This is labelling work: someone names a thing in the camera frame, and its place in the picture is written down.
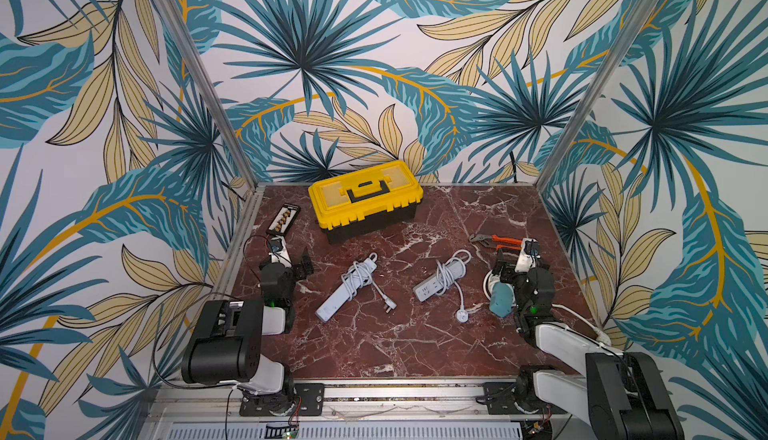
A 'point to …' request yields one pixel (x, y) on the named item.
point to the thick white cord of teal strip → (600, 334)
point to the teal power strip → (501, 299)
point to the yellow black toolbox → (365, 199)
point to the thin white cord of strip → (465, 257)
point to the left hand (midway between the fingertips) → (291, 253)
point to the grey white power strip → (439, 281)
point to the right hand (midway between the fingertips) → (520, 252)
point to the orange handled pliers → (484, 240)
